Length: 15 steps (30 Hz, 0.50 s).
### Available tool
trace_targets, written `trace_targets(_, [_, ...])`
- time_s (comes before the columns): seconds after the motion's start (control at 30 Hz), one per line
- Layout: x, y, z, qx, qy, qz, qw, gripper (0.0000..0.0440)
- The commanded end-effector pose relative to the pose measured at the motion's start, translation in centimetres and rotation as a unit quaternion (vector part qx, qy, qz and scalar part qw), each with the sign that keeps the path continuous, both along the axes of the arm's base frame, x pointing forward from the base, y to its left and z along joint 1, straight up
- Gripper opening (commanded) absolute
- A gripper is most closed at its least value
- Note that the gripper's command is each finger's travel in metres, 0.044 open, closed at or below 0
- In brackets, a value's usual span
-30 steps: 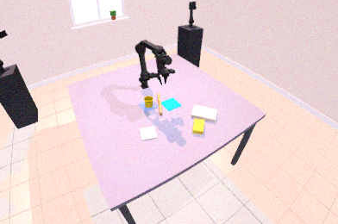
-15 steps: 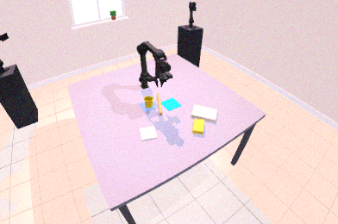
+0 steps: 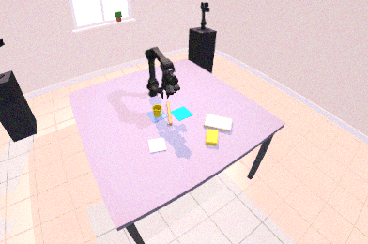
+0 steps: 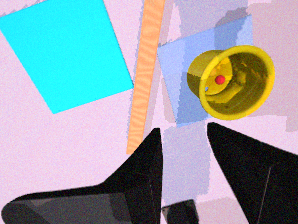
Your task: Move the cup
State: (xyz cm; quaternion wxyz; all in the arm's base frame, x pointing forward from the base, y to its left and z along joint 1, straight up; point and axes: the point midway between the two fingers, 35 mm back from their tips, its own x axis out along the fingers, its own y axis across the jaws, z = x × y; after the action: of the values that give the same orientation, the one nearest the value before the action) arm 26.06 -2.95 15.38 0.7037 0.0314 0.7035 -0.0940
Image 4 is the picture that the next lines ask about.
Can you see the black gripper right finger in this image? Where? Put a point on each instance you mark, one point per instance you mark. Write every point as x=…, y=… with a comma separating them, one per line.
x=262, y=177

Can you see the orange flat bar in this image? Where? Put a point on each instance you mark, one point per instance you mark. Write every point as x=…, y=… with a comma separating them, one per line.
x=149, y=38

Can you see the red marble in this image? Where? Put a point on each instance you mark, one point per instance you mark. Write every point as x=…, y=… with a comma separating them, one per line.
x=219, y=80

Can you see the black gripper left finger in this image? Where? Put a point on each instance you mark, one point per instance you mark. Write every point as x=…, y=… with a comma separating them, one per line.
x=130, y=195

